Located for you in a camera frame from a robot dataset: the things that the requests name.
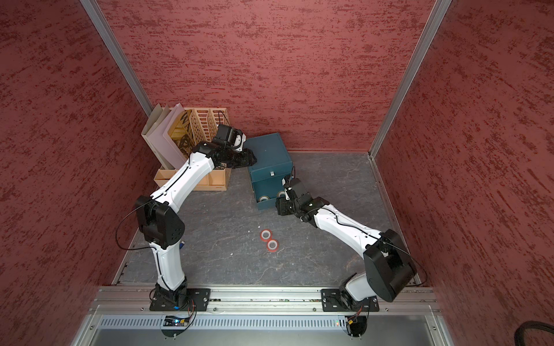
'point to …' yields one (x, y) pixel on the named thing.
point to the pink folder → (168, 155)
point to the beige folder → (157, 117)
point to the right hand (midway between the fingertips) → (281, 207)
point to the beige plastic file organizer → (205, 121)
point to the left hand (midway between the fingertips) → (250, 164)
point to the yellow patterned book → (181, 132)
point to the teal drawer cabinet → (273, 164)
